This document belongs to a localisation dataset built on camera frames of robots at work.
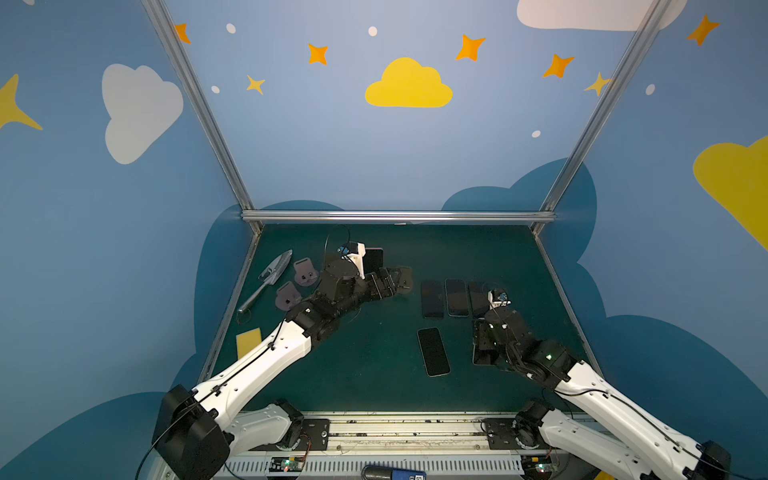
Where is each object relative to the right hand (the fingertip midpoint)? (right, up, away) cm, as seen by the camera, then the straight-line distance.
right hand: (488, 318), depth 79 cm
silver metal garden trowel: (-69, +10, +25) cm, 74 cm away
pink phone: (-31, +16, +14) cm, 38 cm away
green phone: (-14, -12, +9) cm, 20 cm away
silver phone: (-5, -6, -10) cm, 13 cm away
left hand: (-26, +12, -5) cm, 29 cm away
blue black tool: (-28, -31, -14) cm, 44 cm away
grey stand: (-21, +8, +22) cm, 32 cm away
